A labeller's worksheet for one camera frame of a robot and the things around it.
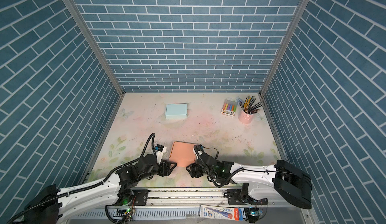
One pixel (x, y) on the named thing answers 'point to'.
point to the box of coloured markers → (228, 108)
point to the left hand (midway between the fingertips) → (173, 165)
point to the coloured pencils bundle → (249, 107)
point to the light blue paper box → (176, 111)
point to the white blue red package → (222, 212)
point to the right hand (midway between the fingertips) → (188, 166)
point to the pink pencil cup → (246, 118)
